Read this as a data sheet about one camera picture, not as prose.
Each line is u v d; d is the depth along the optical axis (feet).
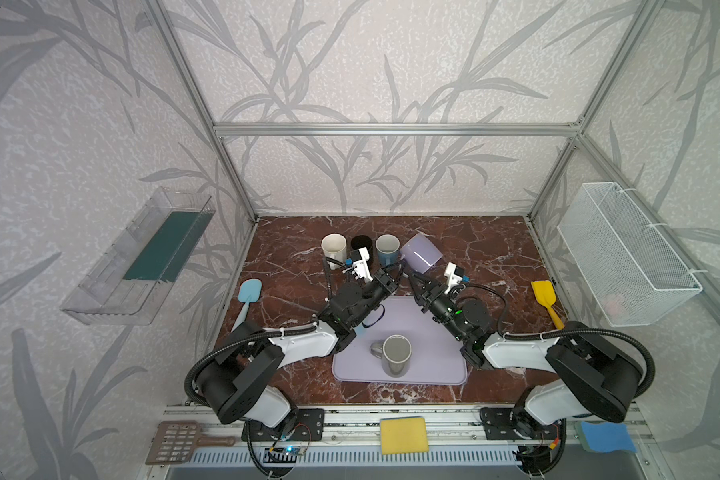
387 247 3.25
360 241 3.28
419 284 2.44
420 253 2.47
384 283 2.24
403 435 2.35
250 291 3.25
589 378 1.43
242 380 1.44
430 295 2.24
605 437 2.32
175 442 2.36
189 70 2.64
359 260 2.38
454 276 2.43
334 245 3.31
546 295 3.16
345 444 2.36
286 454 2.35
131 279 2.09
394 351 2.69
